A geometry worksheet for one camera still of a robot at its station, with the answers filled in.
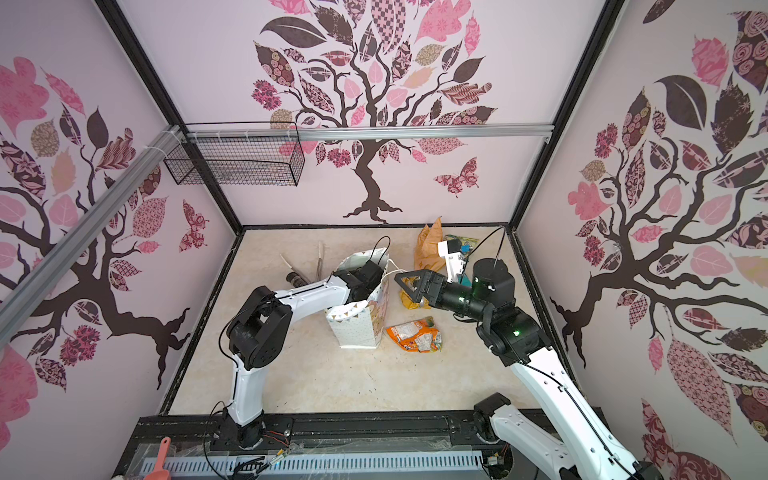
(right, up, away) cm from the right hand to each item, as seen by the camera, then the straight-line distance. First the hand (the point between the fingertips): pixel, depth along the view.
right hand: (406, 280), depth 62 cm
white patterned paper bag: (-11, -12, +13) cm, 21 cm away
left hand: (-10, -14, +33) cm, 37 cm away
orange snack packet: (+10, +6, +45) cm, 46 cm away
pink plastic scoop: (-56, -45, +5) cm, 72 cm away
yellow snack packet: (+3, -11, +31) cm, 33 cm away
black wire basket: (-52, +38, +33) cm, 72 cm away
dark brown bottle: (-36, -3, +39) cm, 53 cm away
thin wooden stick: (-42, +3, +45) cm, 62 cm away
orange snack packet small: (+5, -18, +24) cm, 30 cm away
